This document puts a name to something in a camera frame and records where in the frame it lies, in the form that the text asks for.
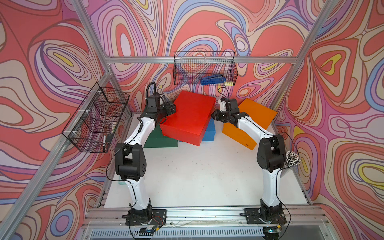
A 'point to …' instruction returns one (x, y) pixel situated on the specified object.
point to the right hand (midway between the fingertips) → (212, 118)
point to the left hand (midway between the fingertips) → (172, 107)
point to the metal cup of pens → (292, 159)
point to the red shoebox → (189, 122)
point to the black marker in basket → (104, 143)
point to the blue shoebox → (210, 133)
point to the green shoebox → (156, 139)
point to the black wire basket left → (91, 126)
